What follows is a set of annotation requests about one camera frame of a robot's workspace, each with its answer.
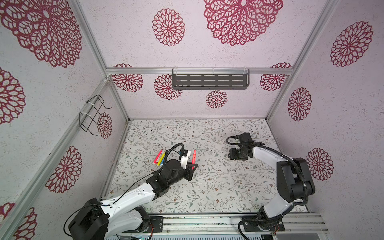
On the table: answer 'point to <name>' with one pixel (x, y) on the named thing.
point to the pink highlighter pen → (194, 157)
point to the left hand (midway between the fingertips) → (195, 166)
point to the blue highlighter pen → (162, 163)
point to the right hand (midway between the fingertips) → (232, 153)
